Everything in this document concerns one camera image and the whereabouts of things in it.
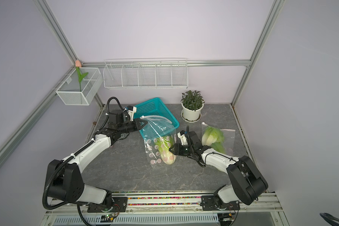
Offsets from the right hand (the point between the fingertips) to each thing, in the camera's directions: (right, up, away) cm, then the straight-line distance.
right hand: (171, 149), depth 86 cm
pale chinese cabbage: (-5, +4, -1) cm, 6 cm away
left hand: (-14, +17, -4) cm, 22 cm away
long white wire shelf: (-19, +51, +13) cm, 56 cm away
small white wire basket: (-63, +36, 0) cm, 72 cm away
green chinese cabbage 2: (+31, +1, +3) cm, 31 cm away
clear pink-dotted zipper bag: (-7, +9, -1) cm, 11 cm away
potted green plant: (+15, +30, +13) cm, 36 cm away
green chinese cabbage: (+27, +8, +7) cm, 29 cm away
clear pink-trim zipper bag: (+41, +5, +11) cm, 42 cm away
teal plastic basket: (-15, +29, +29) cm, 43 cm away
